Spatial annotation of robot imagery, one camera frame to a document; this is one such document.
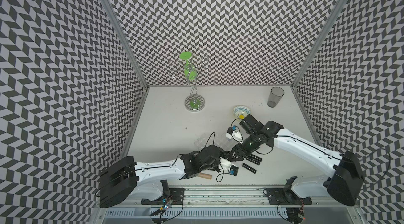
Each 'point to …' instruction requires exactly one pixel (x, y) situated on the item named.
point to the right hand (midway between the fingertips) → (235, 159)
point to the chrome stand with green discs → (194, 102)
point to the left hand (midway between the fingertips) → (227, 151)
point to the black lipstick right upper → (255, 158)
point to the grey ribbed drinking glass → (275, 95)
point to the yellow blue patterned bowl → (241, 112)
